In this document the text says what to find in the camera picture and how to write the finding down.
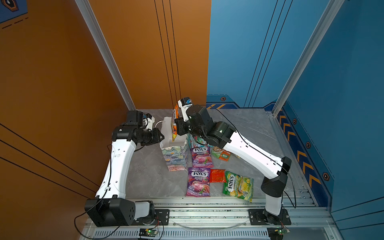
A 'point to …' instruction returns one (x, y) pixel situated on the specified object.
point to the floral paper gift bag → (174, 152)
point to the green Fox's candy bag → (238, 186)
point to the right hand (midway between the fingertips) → (173, 120)
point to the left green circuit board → (148, 232)
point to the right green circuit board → (281, 231)
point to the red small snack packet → (217, 175)
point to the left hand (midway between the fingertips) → (161, 136)
